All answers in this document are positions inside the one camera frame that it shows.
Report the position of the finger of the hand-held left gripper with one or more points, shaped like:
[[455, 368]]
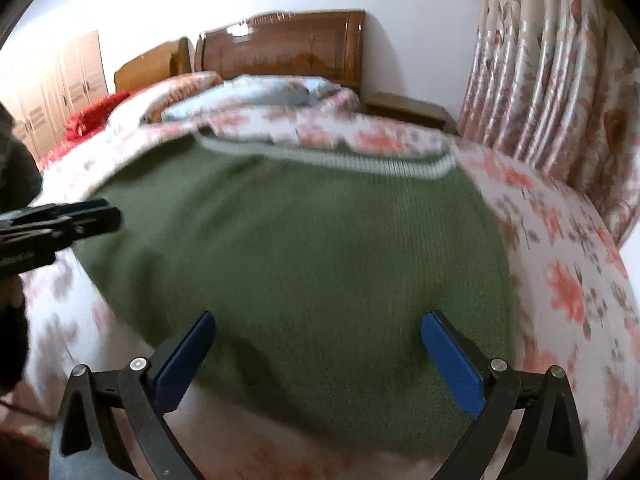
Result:
[[55, 211], [95, 225]]

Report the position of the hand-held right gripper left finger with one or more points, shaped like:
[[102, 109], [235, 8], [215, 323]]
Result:
[[182, 360]]

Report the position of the green knit sweater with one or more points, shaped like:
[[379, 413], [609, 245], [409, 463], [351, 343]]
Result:
[[300, 260]]

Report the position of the wooden wardrobe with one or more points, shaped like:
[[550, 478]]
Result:
[[60, 90]]

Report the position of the light blue pillow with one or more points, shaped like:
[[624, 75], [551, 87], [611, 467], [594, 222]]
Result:
[[260, 94]]

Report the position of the wooden nightstand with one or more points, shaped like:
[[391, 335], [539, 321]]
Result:
[[410, 110]]

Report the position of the small wooden headboard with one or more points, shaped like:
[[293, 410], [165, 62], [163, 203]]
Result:
[[150, 67]]

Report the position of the red blanket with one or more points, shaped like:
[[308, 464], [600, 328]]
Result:
[[87, 120]]

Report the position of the floral curtain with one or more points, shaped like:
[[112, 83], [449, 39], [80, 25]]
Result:
[[545, 85]]

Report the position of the person's left forearm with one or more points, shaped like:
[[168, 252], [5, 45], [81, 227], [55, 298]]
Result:
[[17, 160]]

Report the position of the floral bed sheet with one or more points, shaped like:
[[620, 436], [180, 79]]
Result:
[[565, 270]]

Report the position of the large glossy wooden headboard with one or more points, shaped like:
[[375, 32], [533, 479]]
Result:
[[285, 50]]

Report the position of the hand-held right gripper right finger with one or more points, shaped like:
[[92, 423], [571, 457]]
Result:
[[452, 365]]

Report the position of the floral pillow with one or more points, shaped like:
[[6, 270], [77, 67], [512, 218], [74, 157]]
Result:
[[175, 91]]

